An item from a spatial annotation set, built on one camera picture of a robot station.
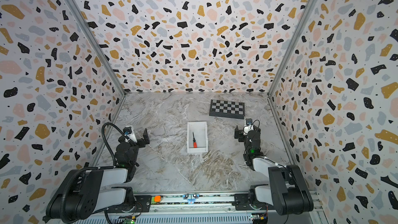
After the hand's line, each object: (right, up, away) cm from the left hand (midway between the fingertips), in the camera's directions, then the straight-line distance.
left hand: (140, 130), depth 86 cm
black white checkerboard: (+51, +11, +23) cm, 57 cm away
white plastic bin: (+31, -6, +12) cm, 33 cm away
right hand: (+62, +2, +3) cm, 62 cm away
